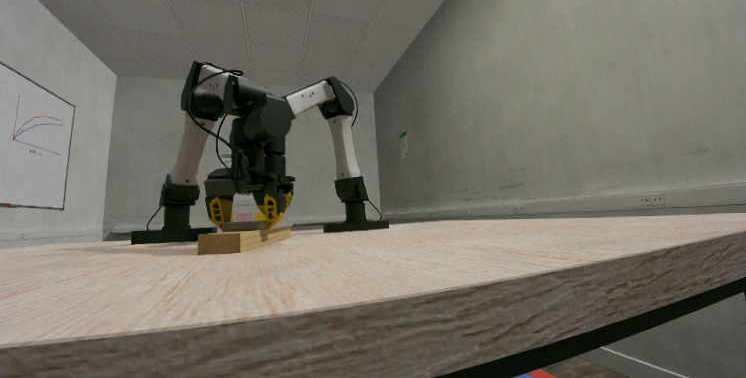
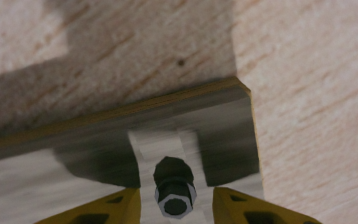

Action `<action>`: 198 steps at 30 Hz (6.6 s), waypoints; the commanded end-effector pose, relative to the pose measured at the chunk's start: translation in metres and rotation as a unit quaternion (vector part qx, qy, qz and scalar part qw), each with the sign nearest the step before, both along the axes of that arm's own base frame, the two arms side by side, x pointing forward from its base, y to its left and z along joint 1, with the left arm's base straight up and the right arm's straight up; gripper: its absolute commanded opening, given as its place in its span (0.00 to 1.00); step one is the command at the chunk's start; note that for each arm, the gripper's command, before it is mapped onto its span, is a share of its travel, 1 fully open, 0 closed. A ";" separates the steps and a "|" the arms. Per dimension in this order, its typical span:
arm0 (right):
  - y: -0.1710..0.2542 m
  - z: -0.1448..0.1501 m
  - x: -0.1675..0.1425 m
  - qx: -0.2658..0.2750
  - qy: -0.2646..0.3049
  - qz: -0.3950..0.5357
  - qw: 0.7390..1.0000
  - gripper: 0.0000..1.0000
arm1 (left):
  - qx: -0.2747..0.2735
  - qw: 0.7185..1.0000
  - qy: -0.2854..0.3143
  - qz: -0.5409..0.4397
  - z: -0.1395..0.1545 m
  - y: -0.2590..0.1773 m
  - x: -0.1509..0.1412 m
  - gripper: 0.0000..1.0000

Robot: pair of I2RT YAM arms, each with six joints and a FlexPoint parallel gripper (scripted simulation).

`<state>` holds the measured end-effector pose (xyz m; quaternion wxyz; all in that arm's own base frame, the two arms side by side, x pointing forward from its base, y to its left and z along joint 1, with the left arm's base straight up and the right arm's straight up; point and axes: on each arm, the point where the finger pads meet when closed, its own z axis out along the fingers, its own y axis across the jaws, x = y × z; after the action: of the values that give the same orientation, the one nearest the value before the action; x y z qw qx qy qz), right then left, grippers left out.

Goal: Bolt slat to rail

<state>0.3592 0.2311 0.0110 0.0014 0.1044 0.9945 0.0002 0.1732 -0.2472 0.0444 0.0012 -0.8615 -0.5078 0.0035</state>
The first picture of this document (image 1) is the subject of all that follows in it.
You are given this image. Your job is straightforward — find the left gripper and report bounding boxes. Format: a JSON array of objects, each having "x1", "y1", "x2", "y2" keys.
[{"x1": 252, "y1": 155, "x2": 295, "y2": 215}]

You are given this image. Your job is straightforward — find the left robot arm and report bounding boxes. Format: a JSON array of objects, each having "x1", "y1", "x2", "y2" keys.
[{"x1": 261, "y1": 76, "x2": 389, "y2": 228}]

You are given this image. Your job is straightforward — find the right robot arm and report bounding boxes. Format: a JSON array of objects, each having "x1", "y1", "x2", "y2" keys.
[{"x1": 131, "y1": 61, "x2": 291, "y2": 235}]

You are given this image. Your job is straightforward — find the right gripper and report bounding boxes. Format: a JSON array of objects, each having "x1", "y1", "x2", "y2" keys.
[{"x1": 205, "y1": 148, "x2": 287, "y2": 230}]

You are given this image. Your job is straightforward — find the light wooden beam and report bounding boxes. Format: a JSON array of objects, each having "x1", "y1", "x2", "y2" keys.
[{"x1": 198, "y1": 227, "x2": 291, "y2": 255}]

